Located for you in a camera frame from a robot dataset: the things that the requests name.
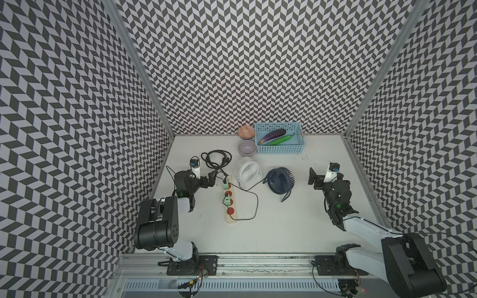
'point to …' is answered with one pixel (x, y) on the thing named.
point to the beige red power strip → (231, 215)
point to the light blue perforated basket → (279, 138)
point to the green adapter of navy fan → (227, 200)
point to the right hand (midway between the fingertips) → (320, 170)
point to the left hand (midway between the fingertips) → (206, 170)
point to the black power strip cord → (205, 156)
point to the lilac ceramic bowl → (247, 148)
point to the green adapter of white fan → (225, 186)
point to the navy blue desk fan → (280, 180)
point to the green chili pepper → (276, 141)
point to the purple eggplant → (272, 135)
